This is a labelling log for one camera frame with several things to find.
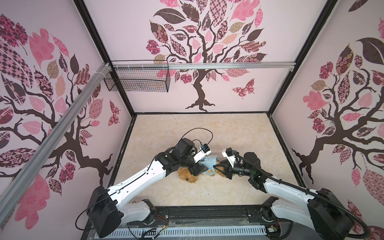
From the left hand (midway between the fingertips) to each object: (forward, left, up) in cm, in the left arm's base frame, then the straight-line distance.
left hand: (202, 165), depth 75 cm
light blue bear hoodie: (+1, -4, +2) cm, 4 cm away
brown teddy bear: (-2, +9, -7) cm, 12 cm away
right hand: (+1, -7, -1) cm, 7 cm away
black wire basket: (+76, +52, +1) cm, 92 cm away
